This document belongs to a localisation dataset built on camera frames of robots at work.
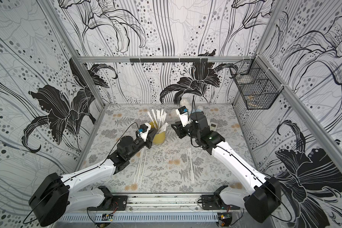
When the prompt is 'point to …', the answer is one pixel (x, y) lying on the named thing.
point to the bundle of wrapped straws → (158, 120)
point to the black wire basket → (257, 86)
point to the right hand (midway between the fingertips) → (176, 122)
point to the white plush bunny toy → (185, 102)
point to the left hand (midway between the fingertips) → (157, 131)
